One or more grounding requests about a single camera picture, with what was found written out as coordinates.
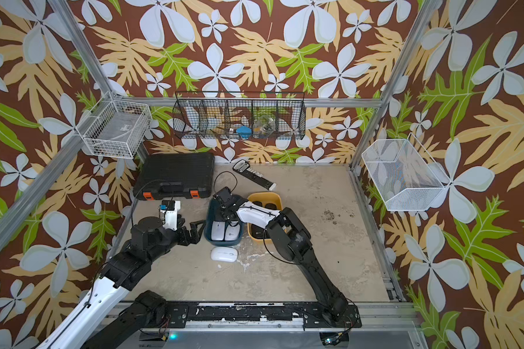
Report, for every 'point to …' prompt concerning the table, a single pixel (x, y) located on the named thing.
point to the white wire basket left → (115, 129)
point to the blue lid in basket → (244, 131)
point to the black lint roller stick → (243, 167)
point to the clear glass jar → (263, 126)
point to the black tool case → (164, 175)
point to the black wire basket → (240, 115)
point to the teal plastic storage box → (208, 220)
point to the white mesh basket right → (407, 178)
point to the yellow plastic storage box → (265, 198)
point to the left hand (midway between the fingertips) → (196, 218)
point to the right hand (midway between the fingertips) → (216, 215)
